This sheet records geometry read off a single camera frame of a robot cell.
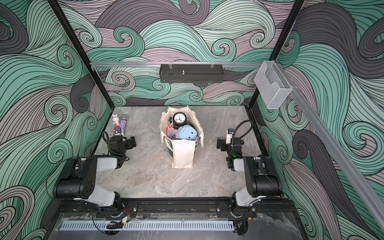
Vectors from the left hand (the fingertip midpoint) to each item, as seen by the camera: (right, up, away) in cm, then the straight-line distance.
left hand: (125, 136), depth 93 cm
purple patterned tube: (-7, +7, +12) cm, 16 cm away
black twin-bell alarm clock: (+35, +11, -10) cm, 38 cm away
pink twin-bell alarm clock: (+30, +3, -6) cm, 31 cm away
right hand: (+64, -1, +1) cm, 64 cm away
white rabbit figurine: (-12, +5, +13) cm, 19 cm away
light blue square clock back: (+39, +5, -19) cm, 44 cm away
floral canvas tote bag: (+37, -6, -18) cm, 41 cm away
